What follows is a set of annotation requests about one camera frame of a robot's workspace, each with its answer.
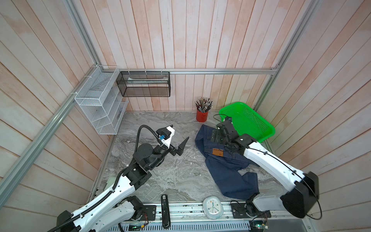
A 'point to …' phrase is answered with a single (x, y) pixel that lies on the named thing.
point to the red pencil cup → (202, 107)
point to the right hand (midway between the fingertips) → (218, 134)
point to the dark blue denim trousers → (224, 163)
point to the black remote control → (165, 221)
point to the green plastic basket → (248, 121)
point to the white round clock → (212, 208)
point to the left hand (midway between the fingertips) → (179, 133)
